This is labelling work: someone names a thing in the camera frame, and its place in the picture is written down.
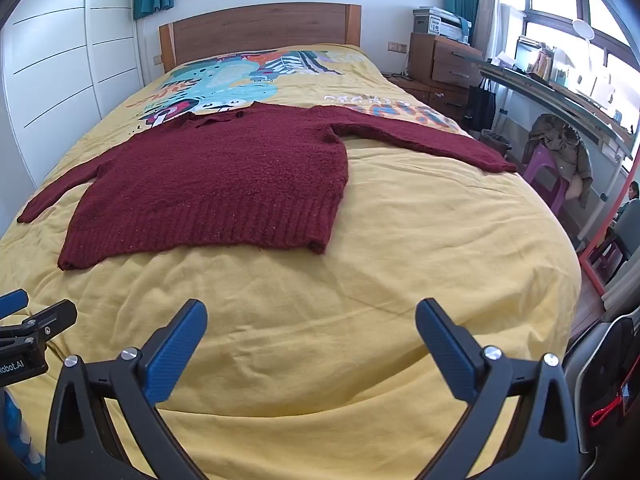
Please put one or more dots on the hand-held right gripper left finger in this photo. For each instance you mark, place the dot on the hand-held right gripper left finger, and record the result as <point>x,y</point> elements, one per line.
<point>175,350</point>

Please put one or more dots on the wooden dresser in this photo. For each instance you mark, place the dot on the wooden dresser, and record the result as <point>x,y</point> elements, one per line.
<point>440,60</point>

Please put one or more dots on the purple stool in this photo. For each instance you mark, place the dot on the purple stool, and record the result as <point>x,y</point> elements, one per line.
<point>542,170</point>

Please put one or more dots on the white printer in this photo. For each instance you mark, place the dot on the white printer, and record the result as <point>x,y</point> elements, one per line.
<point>440,25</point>

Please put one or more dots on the wooden headboard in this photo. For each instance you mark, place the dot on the wooden headboard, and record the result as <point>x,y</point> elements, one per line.
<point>260,30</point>

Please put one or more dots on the black bag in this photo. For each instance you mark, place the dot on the black bag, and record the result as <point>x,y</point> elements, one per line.
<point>481,107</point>

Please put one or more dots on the yellow printed bedspread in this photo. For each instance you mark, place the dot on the yellow printed bedspread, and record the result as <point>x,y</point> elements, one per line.
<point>350,260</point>

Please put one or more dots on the wooden nightstand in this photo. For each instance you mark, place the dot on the wooden nightstand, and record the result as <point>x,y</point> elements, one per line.
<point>430,95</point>

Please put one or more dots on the olive jacket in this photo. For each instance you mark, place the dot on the olive jacket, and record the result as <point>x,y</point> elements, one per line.
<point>560,140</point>

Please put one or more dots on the glass desk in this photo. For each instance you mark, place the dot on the glass desk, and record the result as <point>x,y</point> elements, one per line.
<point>550,95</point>

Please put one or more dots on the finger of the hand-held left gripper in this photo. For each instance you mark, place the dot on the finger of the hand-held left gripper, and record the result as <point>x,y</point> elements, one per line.
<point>55,317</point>
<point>12,304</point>

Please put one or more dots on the dark waste bin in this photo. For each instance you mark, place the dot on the dark waste bin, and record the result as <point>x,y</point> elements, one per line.
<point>495,144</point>

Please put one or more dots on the wall switch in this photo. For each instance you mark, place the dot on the wall switch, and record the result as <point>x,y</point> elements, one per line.
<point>397,47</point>

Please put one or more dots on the wall socket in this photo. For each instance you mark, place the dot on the wall socket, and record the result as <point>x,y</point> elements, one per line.
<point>158,58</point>

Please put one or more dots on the maroon knit sweater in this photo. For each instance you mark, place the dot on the maroon knit sweater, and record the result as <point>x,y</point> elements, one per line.
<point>215,180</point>

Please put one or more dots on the orange framed mirror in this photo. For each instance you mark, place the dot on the orange framed mirror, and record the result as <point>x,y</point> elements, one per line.
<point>592,255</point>

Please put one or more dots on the white desk lamp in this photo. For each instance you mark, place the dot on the white desk lamp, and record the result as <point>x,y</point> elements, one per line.
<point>582,30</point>

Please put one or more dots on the white wardrobe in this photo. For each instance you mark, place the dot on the white wardrobe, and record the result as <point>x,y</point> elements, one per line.
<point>65,60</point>

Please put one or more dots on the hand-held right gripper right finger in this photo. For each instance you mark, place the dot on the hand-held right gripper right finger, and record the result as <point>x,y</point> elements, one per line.
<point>447,350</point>

